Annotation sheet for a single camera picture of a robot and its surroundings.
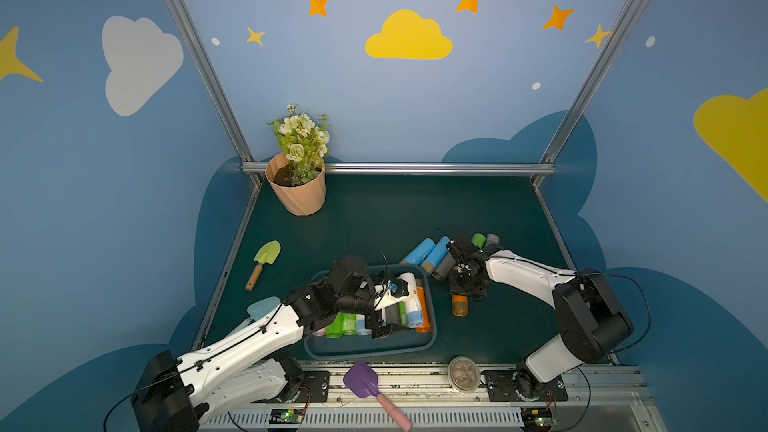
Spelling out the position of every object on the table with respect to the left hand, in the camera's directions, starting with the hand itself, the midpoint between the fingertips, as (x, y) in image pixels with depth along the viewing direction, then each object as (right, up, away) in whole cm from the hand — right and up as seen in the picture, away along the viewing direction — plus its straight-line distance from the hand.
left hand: (410, 304), depth 70 cm
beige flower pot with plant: (-35, +34, +28) cm, 56 cm away
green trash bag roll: (-20, -11, +10) cm, 25 cm away
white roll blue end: (+2, -7, +9) cm, 11 cm away
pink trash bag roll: (-24, -11, +10) cm, 28 cm away
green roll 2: (-1, -7, +14) cm, 15 cm away
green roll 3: (+26, +12, +31) cm, 42 cm away
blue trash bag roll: (+5, +8, +27) cm, 28 cm away
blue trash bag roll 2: (+11, +7, +26) cm, 29 cm away
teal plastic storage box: (-2, -14, +9) cm, 16 cm away
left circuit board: (-30, -28, +2) cm, 41 cm away
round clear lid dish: (+13, -18, +2) cm, 22 cm away
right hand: (+17, -2, +21) cm, 28 cm away
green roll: (-16, -9, +11) cm, 21 cm away
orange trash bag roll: (+5, -10, +11) cm, 15 cm away
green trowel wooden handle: (-45, +8, +29) cm, 54 cm away
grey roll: (+31, +12, +31) cm, 45 cm away
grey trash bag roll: (+13, +4, +23) cm, 27 cm away
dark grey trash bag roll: (-4, -8, +14) cm, 16 cm away
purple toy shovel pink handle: (-12, -21, +5) cm, 25 cm away
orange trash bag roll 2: (+16, -6, +16) cm, 23 cm away
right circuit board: (+31, -29, +2) cm, 43 cm away
